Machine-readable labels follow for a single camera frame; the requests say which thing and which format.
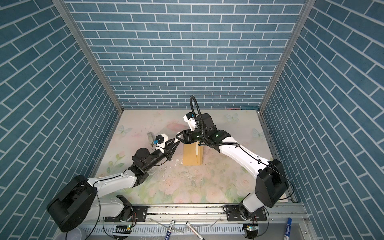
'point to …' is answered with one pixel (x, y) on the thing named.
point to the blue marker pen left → (168, 235)
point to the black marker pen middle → (194, 231)
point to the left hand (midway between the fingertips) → (177, 141)
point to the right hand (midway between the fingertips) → (177, 134)
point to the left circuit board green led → (122, 232)
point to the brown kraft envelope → (190, 157)
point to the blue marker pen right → (288, 229)
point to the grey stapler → (150, 135)
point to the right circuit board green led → (252, 230)
